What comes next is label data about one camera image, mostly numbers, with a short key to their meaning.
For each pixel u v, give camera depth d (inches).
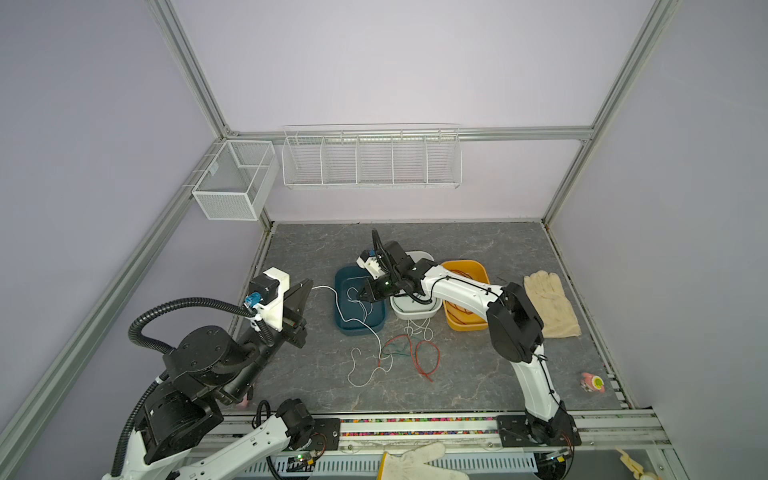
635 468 26.8
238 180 40.3
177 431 13.8
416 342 35.0
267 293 15.0
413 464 27.4
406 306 37.9
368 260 32.4
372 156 38.9
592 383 30.3
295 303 18.2
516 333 20.7
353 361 32.5
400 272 28.1
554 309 37.9
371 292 30.4
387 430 29.7
